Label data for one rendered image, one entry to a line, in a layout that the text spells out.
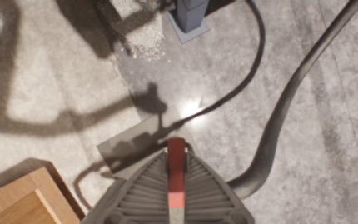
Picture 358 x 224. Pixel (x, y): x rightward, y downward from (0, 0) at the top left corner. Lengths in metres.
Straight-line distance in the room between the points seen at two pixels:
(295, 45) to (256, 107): 0.34
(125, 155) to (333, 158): 1.05
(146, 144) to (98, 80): 0.37
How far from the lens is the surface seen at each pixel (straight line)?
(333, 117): 1.01
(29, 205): 0.84
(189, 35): 0.68
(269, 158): 0.27
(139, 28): 0.72
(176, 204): 0.19
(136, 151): 0.69
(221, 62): 0.68
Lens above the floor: 0.63
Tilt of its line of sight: 85 degrees down
